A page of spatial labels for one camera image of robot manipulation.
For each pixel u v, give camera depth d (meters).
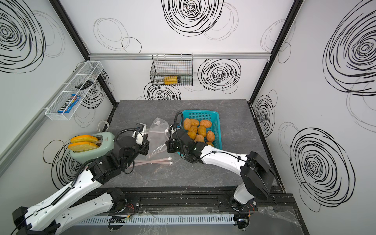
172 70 0.99
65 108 0.69
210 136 0.94
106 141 0.79
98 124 1.01
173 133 0.63
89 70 0.91
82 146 0.72
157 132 0.75
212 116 1.01
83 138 0.74
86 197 0.47
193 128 0.97
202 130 0.96
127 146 0.50
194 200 0.76
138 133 0.57
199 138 0.87
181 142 0.59
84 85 0.77
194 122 1.02
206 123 1.02
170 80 0.87
